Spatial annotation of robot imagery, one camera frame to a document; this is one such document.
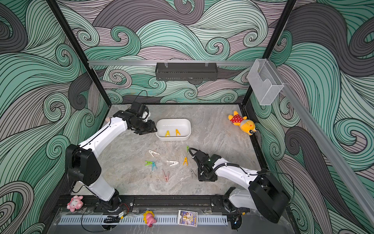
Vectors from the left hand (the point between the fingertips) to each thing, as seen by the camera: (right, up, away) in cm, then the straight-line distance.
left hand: (154, 128), depth 85 cm
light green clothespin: (-4, -21, +3) cm, 22 cm away
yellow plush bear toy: (+62, +1, +13) cm, 63 cm away
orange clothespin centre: (+19, -20, +3) cm, 28 cm away
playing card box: (+20, -42, -16) cm, 49 cm away
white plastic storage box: (+10, -2, +19) cm, 22 cm away
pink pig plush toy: (-37, -36, -13) cm, 53 cm away
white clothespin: (-3, -16, +8) cm, 18 cm away
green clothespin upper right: (+21, -14, +10) cm, 27 cm away
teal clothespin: (-1, -22, +1) cm, 22 cm away
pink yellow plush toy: (+1, -41, -17) cm, 44 cm away
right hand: (+29, -29, -2) cm, 41 cm away
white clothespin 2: (+12, -21, +3) cm, 24 cm away
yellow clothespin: (+6, -5, +16) cm, 18 cm away
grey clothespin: (+23, -26, -1) cm, 34 cm away
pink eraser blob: (-41, +5, +25) cm, 49 cm away
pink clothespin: (+8, -28, -3) cm, 29 cm away
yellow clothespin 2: (+13, -4, +18) cm, 23 cm away
